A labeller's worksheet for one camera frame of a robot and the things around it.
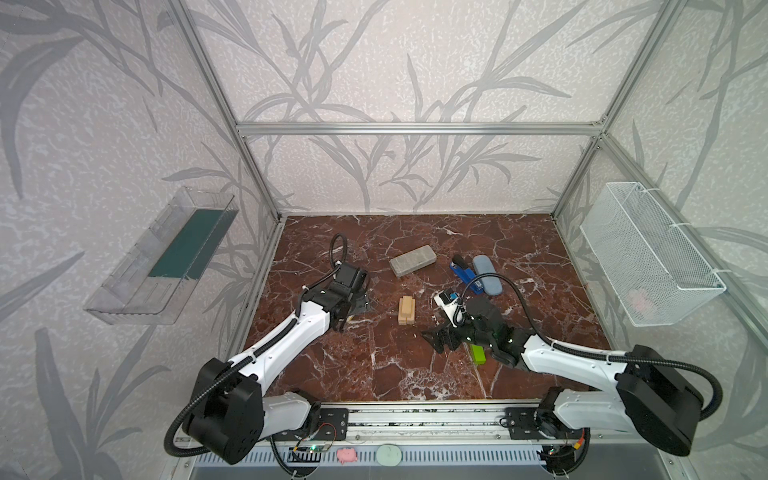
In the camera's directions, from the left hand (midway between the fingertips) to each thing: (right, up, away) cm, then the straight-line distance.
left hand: (359, 292), depth 86 cm
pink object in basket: (+72, 0, -13) cm, 73 cm away
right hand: (+21, -6, -3) cm, 22 cm away
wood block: (+13, -6, +3) cm, 14 cm away
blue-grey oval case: (+42, +1, +10) cm, 43 cm away
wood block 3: (+13, -8, +4) cm, 15 cm away
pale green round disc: (+10, -34, -18) cm, 40 cm away
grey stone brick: (+16, +8, +16) cm, 24 cm away
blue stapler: (+32, +6, +15) cm, 36 cm away
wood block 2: (+15, -9, +4) cm, 18 cm away
